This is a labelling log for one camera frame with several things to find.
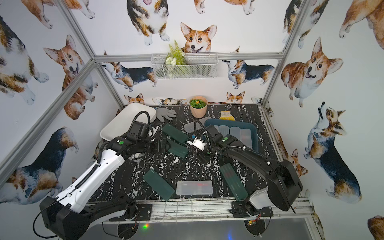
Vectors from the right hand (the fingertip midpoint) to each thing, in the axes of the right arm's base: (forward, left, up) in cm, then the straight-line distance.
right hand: (197, 152), depth 80 cm
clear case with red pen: (-14, +2, -13) cm, 19 cm away
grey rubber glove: (+38, +28, -11) cm, 49 cm away
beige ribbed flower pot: (+37, 0, -3) cm, 37 cm away
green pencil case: (+21, +16, -13) cm, 30 cm away
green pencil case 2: (-13, +21, -13) cm, 27 cm away
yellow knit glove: (+38, -21, -14) cm, 45 cm away
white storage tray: (+28, +58, -12) cm, 65 cm away
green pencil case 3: (-14, -21, -13) cm, 28 cm away
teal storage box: (+26, -30, -11) cm, 41 cm away
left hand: (+2, +16, +6) cm, 17 cm away
